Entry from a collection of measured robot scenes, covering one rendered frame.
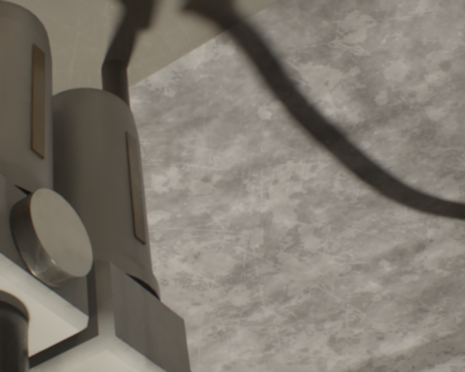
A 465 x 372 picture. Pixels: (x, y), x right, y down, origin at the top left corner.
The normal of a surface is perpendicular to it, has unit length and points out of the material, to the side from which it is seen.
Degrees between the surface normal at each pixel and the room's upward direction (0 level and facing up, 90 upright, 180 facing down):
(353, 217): 0
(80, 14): 0
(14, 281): 45
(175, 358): 90
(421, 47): 0
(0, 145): 90
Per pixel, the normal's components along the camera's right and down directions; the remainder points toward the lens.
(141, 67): 0.13, 0.72
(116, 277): 0.83, -0.45
